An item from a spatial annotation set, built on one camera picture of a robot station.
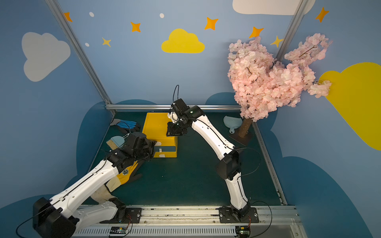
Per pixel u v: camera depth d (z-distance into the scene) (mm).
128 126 1175
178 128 681
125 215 694
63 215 391
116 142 1024
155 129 831
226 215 746
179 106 628
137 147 593
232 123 1139
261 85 703
